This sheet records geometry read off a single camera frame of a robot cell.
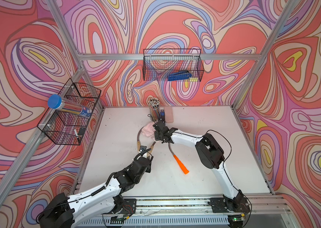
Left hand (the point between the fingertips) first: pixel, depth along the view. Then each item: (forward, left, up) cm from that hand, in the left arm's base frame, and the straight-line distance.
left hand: (150, 158), depth 82 cm
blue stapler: (+39, -8, -5) cm, 40 cm away
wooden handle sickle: (+15, +9, -7) cm, 19 cm away
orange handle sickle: (0, -19, -8) cm, 20 cm away
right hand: (+20, -6, -8) cm, 22 cm away
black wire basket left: (+9, +42, +18) cm, 47 cm away
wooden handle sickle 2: (-4, -1, +14) cm, 14 cm away
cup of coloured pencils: (+36, -1, +10) cm, 37 cm away
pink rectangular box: (+40, -13, -5) cm, 42 cm away
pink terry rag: (+22, +2, -2) cm, 22 cm away
